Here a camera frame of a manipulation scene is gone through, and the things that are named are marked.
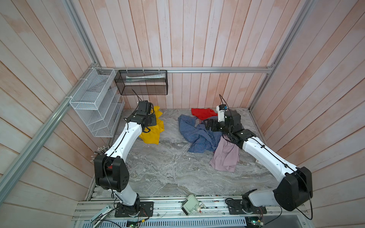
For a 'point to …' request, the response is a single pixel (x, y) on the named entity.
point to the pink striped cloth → (225, 156)
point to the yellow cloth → (154, 135)
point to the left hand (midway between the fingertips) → (151, 121)
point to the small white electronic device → (191, 204)
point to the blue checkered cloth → (194, 131)
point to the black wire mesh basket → (142, 82)
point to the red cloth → (203, 113)
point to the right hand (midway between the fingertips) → (210, 119)
